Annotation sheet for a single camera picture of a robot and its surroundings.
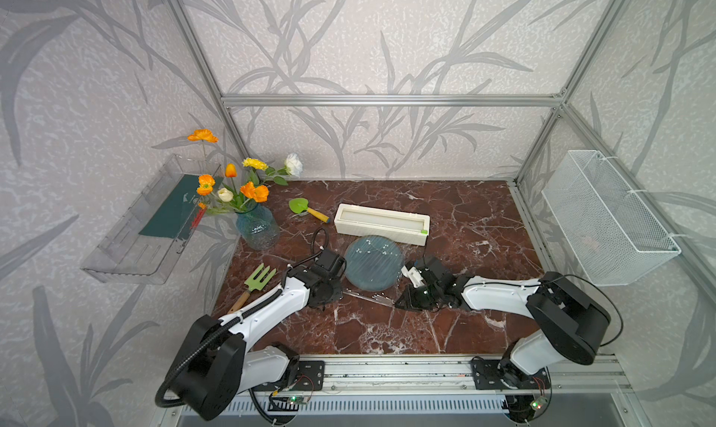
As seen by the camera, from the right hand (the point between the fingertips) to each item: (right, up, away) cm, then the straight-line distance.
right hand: (394, 304), depth 84 cm
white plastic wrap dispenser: (-9, +25, +15) cm, 30 cm away
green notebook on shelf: (-57, +27, -15) cm, 64 cm away
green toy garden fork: (-46, +4, +7) cm, 47 cm away
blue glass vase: (-45, +23, +7) cm, 51 cm away
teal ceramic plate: (-6, +11, +5) cm, 14 cm away
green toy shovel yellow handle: (-37, +30, +26) cm, 54 cm away
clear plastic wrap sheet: (-5, +1, +1) cm, 5 cm away
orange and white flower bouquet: (-48, +34, -8) cm, 59 cm away
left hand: (-19, +3, +2) cm, 19 cm away
